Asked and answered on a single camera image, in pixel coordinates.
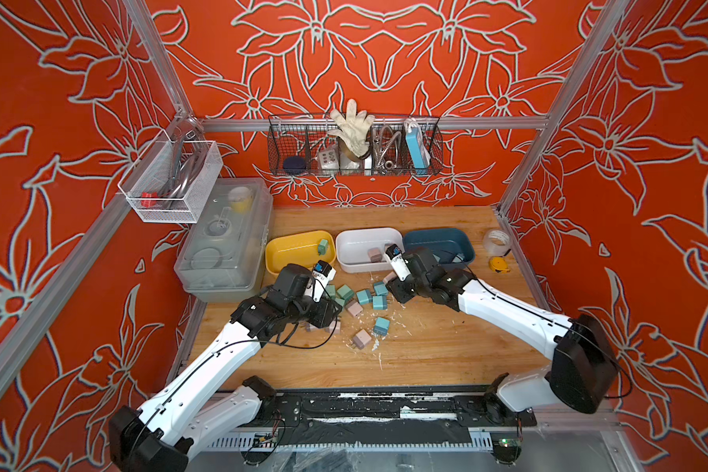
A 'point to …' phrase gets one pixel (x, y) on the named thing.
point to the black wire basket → (294, 143)
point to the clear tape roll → (498, 242)
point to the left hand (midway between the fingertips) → (334, 302)
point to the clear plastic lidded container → (225, 257)
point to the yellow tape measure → (499, 265)
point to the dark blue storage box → (451, 246)
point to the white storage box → (363, 250)
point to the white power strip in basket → (328, 159)
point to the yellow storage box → (300, 248)
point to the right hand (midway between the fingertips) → (387, 282)
